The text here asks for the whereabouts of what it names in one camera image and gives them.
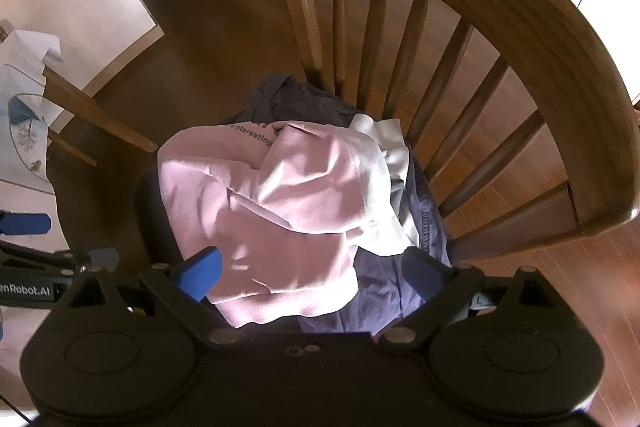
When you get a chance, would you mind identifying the purple garment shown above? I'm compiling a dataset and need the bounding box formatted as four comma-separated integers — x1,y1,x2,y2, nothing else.
247,74,452,339

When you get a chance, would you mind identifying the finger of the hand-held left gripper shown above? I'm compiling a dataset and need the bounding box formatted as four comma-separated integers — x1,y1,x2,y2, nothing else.
0,241,119,277
0,211,52,236

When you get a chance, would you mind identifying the wooden table base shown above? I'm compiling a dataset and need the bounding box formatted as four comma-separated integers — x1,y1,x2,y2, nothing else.
42,64,162,168

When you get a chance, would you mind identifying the wooden chair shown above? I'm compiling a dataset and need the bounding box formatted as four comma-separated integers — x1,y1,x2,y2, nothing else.
262,0,640,269

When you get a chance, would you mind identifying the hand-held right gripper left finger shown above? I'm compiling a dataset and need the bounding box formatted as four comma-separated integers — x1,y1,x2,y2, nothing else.
55,246,242,346

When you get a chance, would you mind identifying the dark seat cushion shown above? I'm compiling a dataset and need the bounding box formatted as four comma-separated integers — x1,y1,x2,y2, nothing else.
134,167,203,269

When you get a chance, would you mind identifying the white garment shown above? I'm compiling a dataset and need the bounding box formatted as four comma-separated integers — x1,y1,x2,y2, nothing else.
349,113,422,254

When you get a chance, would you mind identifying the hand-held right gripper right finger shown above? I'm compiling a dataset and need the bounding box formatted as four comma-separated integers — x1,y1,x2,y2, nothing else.
377,246,576,351

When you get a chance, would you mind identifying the pink sweatshirt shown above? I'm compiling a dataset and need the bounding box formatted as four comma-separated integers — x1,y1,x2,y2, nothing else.
157,121,401,327

